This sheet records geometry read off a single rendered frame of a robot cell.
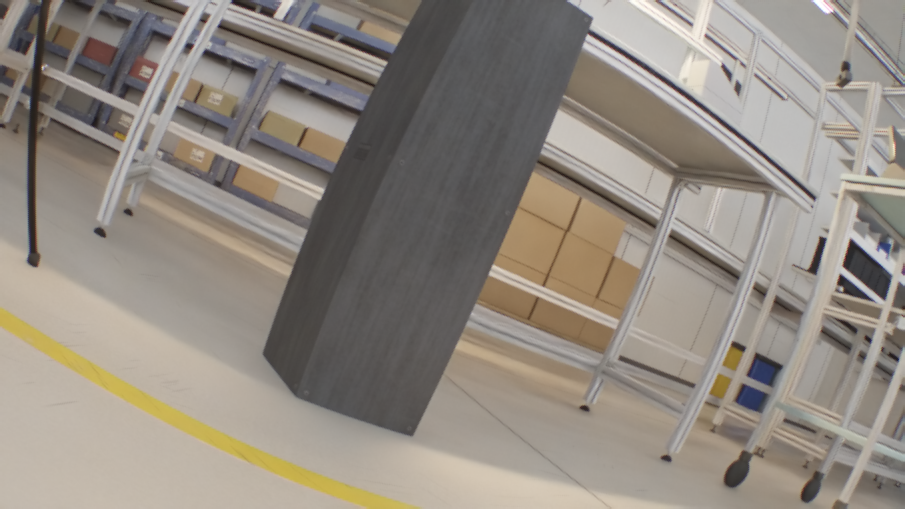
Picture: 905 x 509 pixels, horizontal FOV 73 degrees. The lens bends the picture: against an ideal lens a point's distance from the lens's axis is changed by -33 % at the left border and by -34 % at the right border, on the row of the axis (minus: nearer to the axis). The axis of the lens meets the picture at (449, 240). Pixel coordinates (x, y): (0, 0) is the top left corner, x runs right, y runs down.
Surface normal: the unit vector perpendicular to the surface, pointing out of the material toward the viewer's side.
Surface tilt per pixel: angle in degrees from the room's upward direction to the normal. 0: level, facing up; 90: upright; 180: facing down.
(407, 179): 90
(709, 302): 90
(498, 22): 90
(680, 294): 90
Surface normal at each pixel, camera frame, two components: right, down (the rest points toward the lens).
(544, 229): 0.28, 0.11
